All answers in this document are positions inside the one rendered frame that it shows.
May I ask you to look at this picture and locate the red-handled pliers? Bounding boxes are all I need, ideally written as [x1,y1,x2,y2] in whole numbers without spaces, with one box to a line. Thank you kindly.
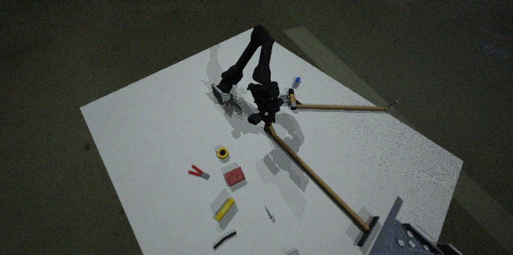
[189,165,209,179]

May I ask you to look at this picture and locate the red rectangular block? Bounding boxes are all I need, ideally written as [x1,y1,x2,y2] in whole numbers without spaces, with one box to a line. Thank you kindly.
[225,167,245,186]

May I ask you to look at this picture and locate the yellow spirit level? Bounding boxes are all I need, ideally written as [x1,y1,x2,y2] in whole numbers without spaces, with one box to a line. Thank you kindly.
[215,198,235,221]

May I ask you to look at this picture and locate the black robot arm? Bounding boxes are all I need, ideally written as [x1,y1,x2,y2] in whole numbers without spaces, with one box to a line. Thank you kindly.
[216,25,282,115]

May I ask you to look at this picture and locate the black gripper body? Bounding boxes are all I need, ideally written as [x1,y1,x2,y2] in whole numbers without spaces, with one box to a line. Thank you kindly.
[248,98,268,125]

